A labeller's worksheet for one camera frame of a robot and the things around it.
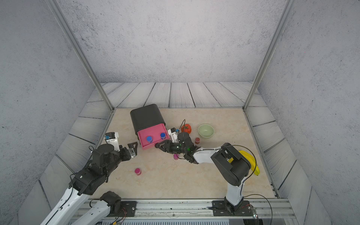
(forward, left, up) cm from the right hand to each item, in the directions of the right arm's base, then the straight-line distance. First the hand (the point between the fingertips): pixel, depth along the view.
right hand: (158, 148), depth 81 cm
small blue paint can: (+8, -2, 0) cm, 9 cm away
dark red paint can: (+13, -23, -13) cm, 30 cm away
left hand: (-4, +11, +10) cm, 15 cm away
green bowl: (+20, -30, -11) cm, 37 cm away
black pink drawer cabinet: (+13, +7, +4) cm, 15 cm away
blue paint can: (+6, +6, 0) cm, 8 cm away
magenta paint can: (-9, +13, -12) cm, 20 cm away
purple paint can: (0, -9, -13) cm, 16 cm away
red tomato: (+21, -16, -9) cm, 28 cm away
